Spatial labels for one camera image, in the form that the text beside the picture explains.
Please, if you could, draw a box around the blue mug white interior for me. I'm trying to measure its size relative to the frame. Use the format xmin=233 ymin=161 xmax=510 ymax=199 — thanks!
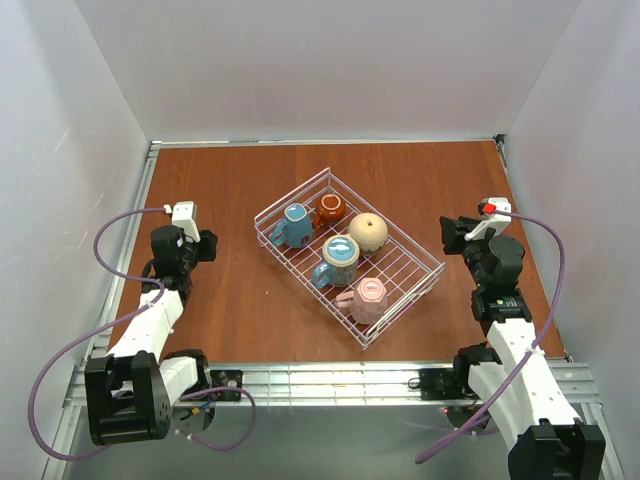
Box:
xmin=269 ymin=203 xmax=313 ymax=249

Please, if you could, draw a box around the cream round ceramic mug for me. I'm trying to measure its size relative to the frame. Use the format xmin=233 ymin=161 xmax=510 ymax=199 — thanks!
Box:
xmin=348 ymin=212 xmax=388 ymax=256

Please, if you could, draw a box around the pink faceted mug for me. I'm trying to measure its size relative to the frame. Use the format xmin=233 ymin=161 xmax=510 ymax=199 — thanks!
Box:
xmin=334 ymin=277 xmax=388 ymax=325

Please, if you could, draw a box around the blue butterfly mug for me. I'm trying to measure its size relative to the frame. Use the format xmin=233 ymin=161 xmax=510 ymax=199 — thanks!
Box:
xmin=311 ymin=234 xmax=360 ymax=289

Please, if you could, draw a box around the brown orange glazed mug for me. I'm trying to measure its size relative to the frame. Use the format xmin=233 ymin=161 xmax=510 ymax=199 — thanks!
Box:
xmin=312 ymin=193 xmax=346 ymax=229

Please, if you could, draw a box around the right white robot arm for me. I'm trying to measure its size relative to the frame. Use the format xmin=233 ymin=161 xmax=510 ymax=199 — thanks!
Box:
xmin=440 ymin=216 xmax=606 ymax=479

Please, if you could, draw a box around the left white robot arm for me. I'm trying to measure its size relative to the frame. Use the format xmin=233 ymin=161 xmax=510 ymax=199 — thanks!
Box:
xmin=84 ymin=220 xmax=217 ymax=446

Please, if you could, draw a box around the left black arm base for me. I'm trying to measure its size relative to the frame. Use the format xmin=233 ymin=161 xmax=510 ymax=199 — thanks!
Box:
xmin=172 ymin=370 xmax=243 ymax=433

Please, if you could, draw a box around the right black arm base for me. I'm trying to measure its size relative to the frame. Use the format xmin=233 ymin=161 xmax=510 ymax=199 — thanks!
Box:
xmin=407 ymin=367 xmax=480 ymax=428

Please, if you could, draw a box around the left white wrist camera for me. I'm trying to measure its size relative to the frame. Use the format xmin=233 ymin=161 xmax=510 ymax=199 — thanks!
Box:
xmin=163 ymin=201 xmax=200 ymax=243

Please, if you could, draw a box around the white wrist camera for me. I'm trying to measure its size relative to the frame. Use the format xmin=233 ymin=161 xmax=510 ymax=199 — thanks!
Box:
xmin=465 ymin=197 xmax=512 ymax=242
xmin=163 ymin=201 xmax=200 ymax=243

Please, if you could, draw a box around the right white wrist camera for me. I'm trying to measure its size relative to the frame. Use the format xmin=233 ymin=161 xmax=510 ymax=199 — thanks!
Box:
xmin=465 ymin=197 xmax=512 ymax=242

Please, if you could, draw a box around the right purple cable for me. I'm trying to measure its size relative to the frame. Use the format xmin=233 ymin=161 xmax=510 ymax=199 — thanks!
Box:
xmin=414 ymin=209 xmax=567 ymax=465

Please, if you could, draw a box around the purple cable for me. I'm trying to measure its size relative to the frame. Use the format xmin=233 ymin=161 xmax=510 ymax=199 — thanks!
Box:
xmin=27 ymin=205 xmax=257 ymax=461
xmin=414 ymin=209 xmax=567 ymax=465

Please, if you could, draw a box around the white wire dish rack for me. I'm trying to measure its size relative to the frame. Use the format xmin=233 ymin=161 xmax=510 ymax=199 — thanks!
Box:
xmin=253 ymin=168 xmax=445 ymax=348

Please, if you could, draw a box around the aluminium front rail frame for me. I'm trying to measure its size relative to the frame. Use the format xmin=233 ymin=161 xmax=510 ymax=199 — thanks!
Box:
xmin=72 ymin=140 xmax=622 ymax=479

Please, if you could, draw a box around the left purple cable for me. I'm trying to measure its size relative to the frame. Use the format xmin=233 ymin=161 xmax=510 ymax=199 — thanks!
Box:
xmin=27 ymin=205 xmax=257 ymax=461

